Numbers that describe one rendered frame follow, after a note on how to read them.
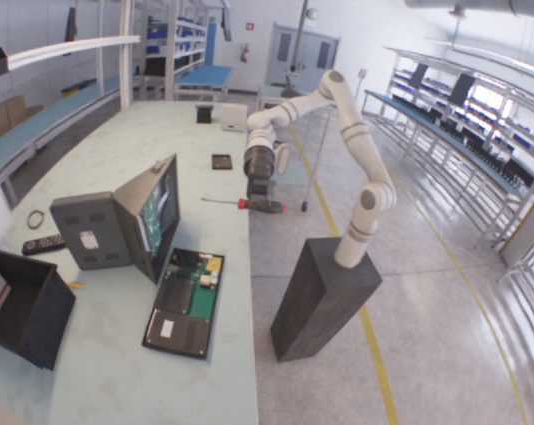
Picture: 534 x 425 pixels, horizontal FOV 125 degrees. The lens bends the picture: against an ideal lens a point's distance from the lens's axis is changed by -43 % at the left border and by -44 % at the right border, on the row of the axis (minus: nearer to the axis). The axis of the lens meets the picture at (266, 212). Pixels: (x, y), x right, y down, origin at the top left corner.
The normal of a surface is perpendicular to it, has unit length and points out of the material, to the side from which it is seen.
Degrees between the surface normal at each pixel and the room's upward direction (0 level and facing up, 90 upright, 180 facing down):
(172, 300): 0
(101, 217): 90
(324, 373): 0
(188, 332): 0
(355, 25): 90
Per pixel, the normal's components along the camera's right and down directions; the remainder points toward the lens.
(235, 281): 0.15, -0.77
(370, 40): 0.07, 0.64
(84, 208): 0.34, 0.63
